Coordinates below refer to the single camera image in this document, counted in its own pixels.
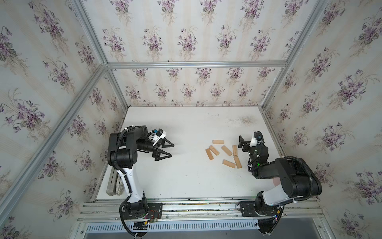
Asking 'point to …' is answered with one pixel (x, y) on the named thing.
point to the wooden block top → (218, 142)
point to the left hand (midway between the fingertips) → (171, 153)
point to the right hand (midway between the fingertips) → (251, 136)
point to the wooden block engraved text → (214, 150)
